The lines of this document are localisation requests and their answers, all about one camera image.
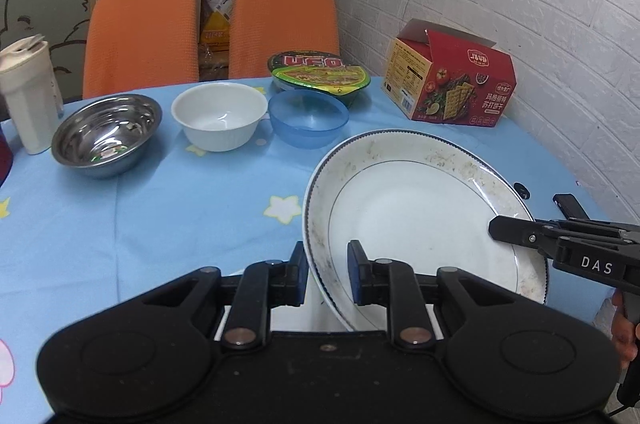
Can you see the large white ceramic plate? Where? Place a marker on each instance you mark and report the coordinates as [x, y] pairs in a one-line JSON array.
[[418, 199]]

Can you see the red cracker box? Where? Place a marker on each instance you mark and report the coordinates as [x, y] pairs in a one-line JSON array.
[[437, 74]]

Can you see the yellow snack bag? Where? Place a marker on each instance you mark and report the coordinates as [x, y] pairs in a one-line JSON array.
[[220, 4]]

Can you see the white ceramic bowl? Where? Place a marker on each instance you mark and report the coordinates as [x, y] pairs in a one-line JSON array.
[[219, 117]]

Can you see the right orange chair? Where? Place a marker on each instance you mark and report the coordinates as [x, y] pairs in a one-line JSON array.
[[259, 29]]

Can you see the stainless steel bowl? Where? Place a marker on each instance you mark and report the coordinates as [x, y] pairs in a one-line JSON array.
[[107, 137]]

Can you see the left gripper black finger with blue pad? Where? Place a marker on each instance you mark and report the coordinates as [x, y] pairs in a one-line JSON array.
[[261, 287], [393, 285]]

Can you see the green instant noodle bowl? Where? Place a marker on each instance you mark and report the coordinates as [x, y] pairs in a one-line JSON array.
[[319, 72]]

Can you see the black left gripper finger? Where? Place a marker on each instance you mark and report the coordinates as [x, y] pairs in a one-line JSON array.
[[572, 209], [541, 235]]

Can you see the left orange chair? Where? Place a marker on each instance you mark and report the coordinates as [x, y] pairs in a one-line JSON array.
[[134, 44]]

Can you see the white lidded cup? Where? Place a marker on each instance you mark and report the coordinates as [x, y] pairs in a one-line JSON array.
[[31, 93]]

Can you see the orange chair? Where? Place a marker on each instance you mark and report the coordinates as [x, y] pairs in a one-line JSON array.
[[134, 44], [259, 29]]

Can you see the person's hand on gripper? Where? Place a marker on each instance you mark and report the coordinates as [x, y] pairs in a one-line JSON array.
[[624, 333]]

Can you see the blue plastic bowl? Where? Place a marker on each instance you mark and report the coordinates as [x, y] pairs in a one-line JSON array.
[[306, 119]]

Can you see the dark red object left edge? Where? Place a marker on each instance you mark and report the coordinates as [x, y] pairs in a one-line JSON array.
[[6, 158]]

